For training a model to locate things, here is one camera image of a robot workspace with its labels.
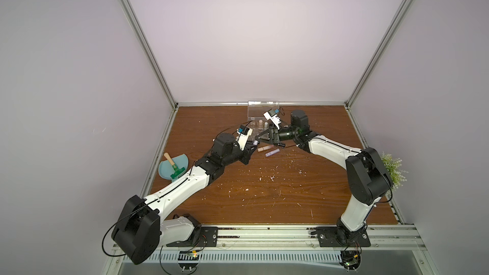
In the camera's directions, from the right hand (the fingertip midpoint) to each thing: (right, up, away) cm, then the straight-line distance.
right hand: (257, 135), depth 78 cm
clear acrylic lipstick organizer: (0, +12, +26) cm, 29 cm away
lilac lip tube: (-1, -3, +1) cm, 3 cm away
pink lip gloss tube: (+3, +5, +23) cm, 23 cm away
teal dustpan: (-45, -18, +15) cm, 51 cm away
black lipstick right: (+14, -7, +22) cm, 27 cm away
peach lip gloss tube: (+5, -8, +20) cm, 22 cm away
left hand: (0, -4, 0) cm, 4 cm away
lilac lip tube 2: (+8, -11, +19) cm, 23 cm away
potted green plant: (+54, -12, -5) cm, 55 cm away
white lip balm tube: (+6, +4, +24) cm, 25 cm away
